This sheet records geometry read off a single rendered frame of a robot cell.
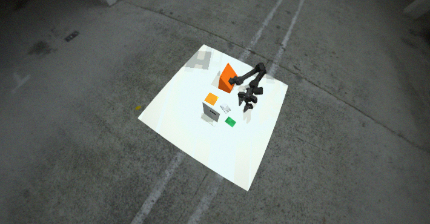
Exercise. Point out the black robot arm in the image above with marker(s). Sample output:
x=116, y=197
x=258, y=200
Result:
x=253, y=84

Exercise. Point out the orange square marking on table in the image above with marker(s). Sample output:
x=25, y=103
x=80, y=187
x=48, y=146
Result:
x=211, y=99

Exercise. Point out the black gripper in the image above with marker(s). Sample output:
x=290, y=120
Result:
x=244, y=97

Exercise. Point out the grey panel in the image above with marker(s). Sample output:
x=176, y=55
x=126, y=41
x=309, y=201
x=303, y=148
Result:
x=210, y=114

